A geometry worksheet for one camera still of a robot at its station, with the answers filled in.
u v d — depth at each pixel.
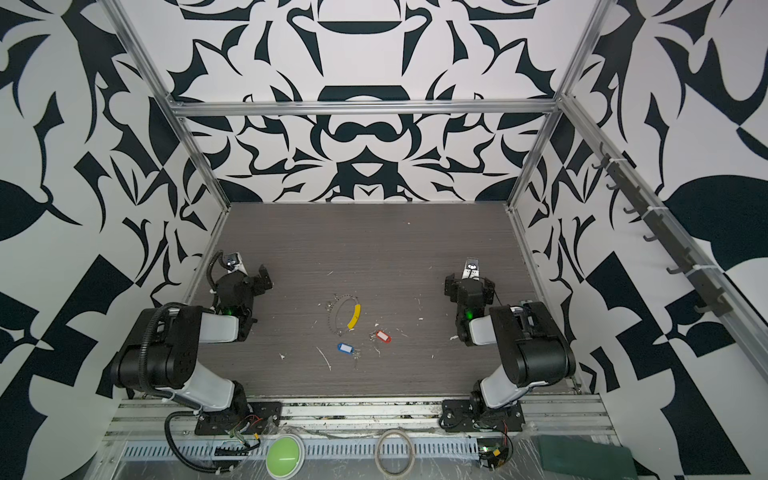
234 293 0.71
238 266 0.81
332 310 0.92
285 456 0.68
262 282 0.89
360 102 0.92
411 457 0.69
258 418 0.73
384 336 0.87
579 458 0.71
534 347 0.46
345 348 0.85
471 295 0.72
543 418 0.76
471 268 0.81
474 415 0.67
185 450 0.70
